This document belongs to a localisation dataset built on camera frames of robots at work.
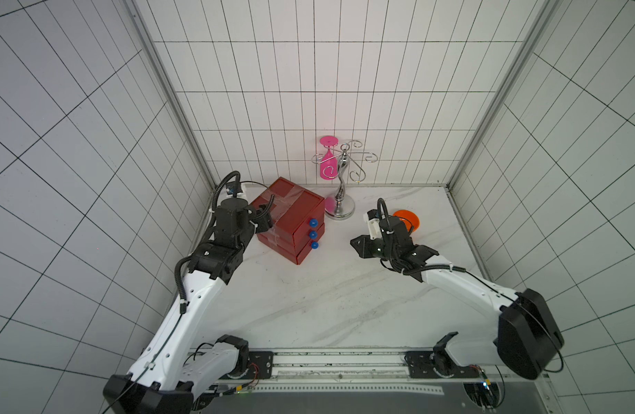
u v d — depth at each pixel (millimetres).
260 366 718
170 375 377
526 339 404
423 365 717
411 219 1035
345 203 1095
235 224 505
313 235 883
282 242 858
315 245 945
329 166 1012
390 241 627
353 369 728
